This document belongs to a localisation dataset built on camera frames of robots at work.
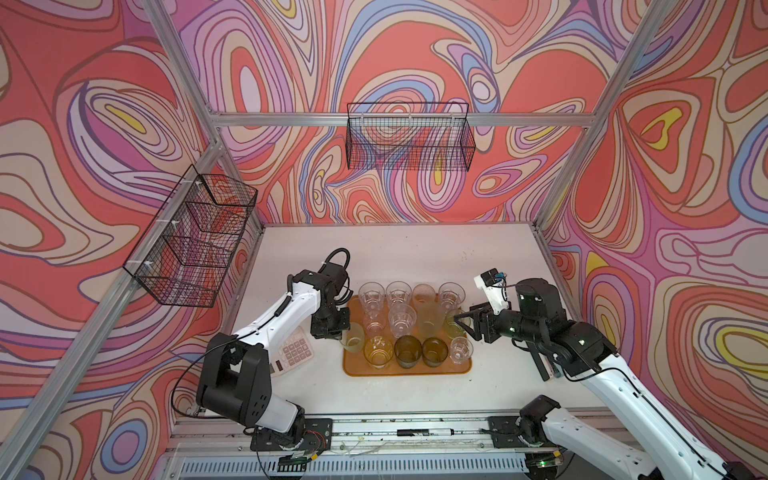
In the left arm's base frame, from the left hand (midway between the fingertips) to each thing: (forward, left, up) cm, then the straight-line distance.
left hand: (346, 333), depth 83 cm
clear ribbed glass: (+15, -32, -4) cm, 36 cm away
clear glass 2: (+7, -16, -7) cm, 19 cm away
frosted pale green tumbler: (+6, -25, -4) cm, 26 cm away
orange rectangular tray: (-6, -2, -7) cm, 9 cm away
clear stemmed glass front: (+15, -7, -5) cm, 17 cm away
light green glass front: (+1, -1, -6) cm, 6 cm away
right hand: (-3, -31, +14) cm, 34 cm away
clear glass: (+16, -15, -3) cm, 22 cm away
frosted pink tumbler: (+14, -23, -3) cm, 27 cm away
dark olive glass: (-4, -17, -3) cm, 18 cm away
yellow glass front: (-3, -9, -7) cm, 11 cm away
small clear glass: (-3, -33, -6) cm, 34 cm away
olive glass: (-3, -25, -6) cm, 26 cm away
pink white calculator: (-2, +16, -7) cm, 18 cm away
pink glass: (+5, -8, -3) cm, 10 cm away
